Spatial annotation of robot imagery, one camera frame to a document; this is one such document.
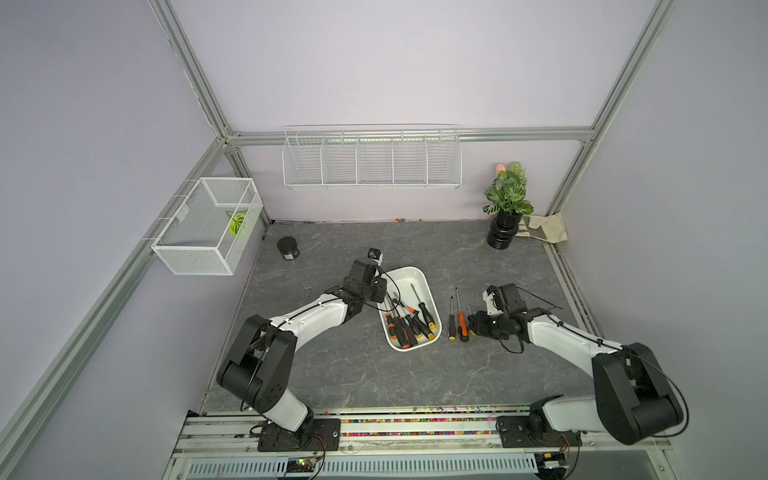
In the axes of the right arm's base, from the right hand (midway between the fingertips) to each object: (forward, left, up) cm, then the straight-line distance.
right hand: (473, 323), depth 91 cm
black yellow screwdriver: (0, +6, 0) cm, 6 cm away
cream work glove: (+42, -39, -2) cm, 57 cm away
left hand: (+10, +29, +8) cm, 32 cm away
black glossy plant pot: (+33, -15, +6) cm, 37 cm away
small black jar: (+30, +63, +2) cm, 70 cm away
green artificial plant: (+32, -11, +25) cm, 42 cm away
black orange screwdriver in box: (-2, +23, +3) cm, 23 cm away
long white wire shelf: (+47, +31, +28) cm, 63 cm away
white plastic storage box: (+2, +20, +2) cm, 20 cm away
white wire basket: (+16, +76, +25) cm, 82 cm away
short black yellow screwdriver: (0, +16, +1) cm, 16 cm away
